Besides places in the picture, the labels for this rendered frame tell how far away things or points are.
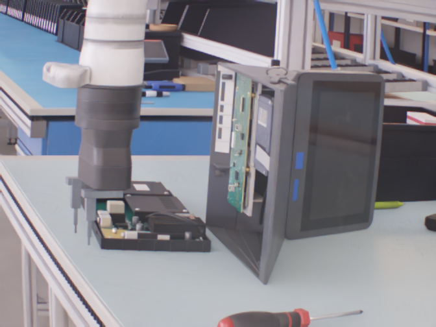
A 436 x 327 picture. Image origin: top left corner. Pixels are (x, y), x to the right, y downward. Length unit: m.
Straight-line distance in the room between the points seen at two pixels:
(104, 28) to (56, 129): 1.64
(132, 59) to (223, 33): 2.36
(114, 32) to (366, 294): 0.39
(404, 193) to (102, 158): 0.59
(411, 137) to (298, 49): 1.31
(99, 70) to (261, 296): 0.30
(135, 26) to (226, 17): 2.36
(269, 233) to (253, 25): 2.45
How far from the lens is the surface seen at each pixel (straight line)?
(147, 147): 2.87
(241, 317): 0.97
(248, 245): 1.30
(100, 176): 1.19
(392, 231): 1.44
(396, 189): 1.62
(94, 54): 1.18
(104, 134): 1.19
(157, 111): 2.85
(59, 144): 2.81
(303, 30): 2.91
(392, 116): 1.81
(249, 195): 1.28
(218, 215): 1.37
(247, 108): 1.26
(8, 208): 1.67
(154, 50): 3.43
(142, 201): 1.39
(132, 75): 1.18
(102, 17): 1.17
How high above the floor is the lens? 1.34
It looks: 11 degrees down
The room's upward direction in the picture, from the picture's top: 4 degrees clockwise
